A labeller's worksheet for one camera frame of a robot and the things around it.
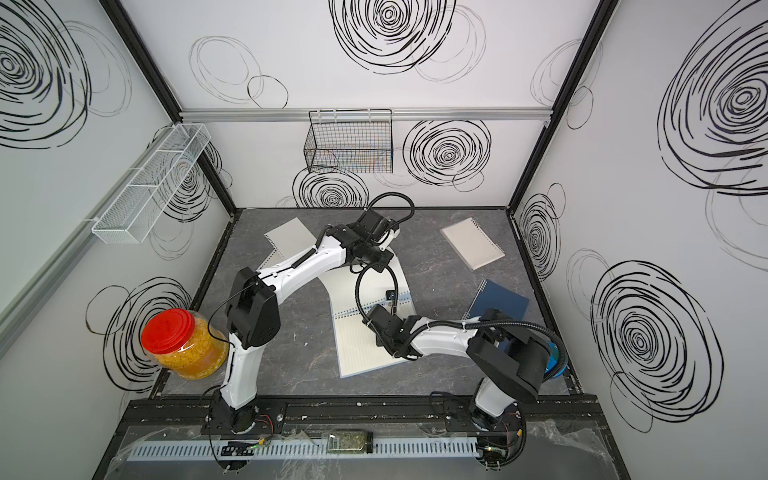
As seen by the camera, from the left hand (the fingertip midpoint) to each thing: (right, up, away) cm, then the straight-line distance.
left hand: (387, 259), depth 90 cm
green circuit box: (-8, -40, -23) cm, 47 cm away
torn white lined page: (-36, +6, +21) cm, 43 cm away
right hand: (0, -22, -2) cm, 22 cm away
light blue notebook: (-8, -6, -22) cm, 24 cm away
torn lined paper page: (-40, 0, +15) cm, 43 cm away
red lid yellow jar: (-47, -18, -21) cm, 55 cm away
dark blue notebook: (+35, -13, +6) cm, 38 cm away
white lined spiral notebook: (+33, +3, +19) cm, 38 cm away
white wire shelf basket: (-63, +15, -15) cm, 67 cm away
